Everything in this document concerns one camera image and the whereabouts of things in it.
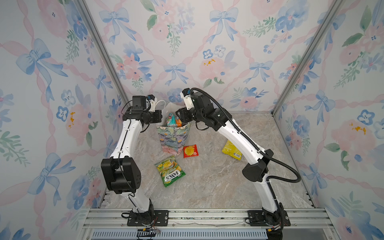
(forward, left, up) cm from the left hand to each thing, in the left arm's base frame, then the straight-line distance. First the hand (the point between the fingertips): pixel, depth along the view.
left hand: (161, 114), depth 85 cm
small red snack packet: (-10, -16, -24) cm, 31 cm away
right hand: (-5, -11, +8) cm, 15 cm away
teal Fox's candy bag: (-4, -6, -2) cm, 7 cm away
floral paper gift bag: (-11, -7, -8) cm, 15 cm away
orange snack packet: (-2, -9, -5) cm, 11 cm away
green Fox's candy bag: (-24, -5, -23) cm, 34 cm away
